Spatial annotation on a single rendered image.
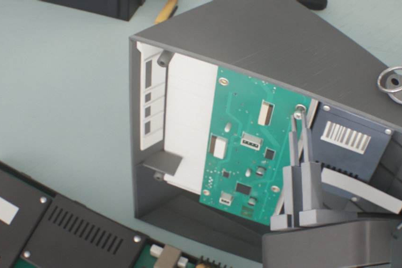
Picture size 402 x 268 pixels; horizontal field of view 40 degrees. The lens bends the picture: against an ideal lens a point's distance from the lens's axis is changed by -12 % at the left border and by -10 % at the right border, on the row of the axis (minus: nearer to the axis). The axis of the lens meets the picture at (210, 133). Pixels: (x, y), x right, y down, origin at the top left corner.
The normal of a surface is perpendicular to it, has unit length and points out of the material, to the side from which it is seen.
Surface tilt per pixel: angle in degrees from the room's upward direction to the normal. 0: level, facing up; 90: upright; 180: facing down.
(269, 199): 90
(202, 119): 90
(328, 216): 45
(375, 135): 90
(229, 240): 0
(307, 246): 54
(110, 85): 0
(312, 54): 0
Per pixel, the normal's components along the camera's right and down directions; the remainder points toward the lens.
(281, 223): -0.69, -0.16
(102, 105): 0.08, -0.61
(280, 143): -0.35, 0.73
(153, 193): 0.61, 0.66
